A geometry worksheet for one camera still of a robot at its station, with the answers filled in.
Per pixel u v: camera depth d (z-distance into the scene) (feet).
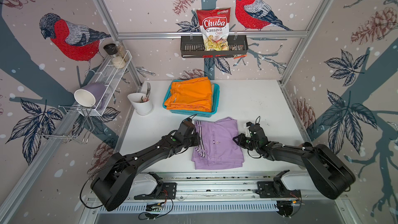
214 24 2.63
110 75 2.69
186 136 2.18
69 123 1.91
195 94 3.30
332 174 1.39
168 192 2.39
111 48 2.56
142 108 3.18
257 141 2.29
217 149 2.79
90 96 1.99
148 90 3.36
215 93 3.38
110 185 1.34
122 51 2.80
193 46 3.11
